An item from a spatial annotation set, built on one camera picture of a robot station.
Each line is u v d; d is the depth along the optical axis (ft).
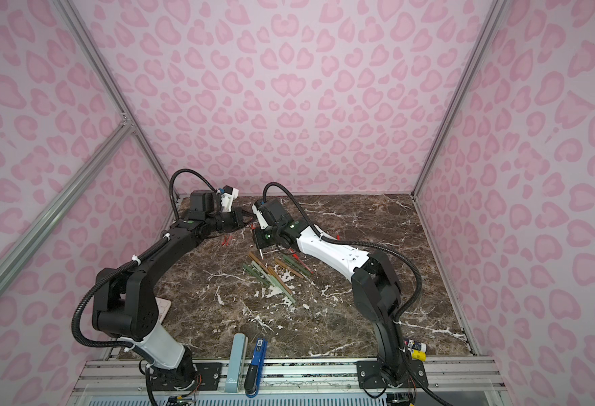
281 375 2.46
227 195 2.64
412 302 1.61
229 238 3.41
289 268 3.12
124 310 1.50
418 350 2.51
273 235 2.35
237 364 2.31
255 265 3.16
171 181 2.27
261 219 2.27
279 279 3.04
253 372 2.36
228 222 2.55
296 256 3.22
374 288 1.61
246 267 3.16
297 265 3.19
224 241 3.40
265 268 3.13
